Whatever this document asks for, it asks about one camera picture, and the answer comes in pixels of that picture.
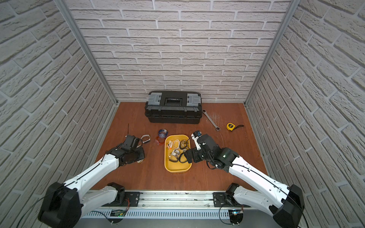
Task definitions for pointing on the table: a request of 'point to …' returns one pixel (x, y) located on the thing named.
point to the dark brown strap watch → (172, 160)
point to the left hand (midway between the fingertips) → (144, 152)
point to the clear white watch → (175, 152)
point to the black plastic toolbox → (172, 107)
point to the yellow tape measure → (230, 127)
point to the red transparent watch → (159, 141)
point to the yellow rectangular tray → (176, 167)
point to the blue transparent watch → (163, 133)
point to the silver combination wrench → (217, 128)
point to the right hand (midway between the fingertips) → (193, 151)
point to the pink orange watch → (170, 145)
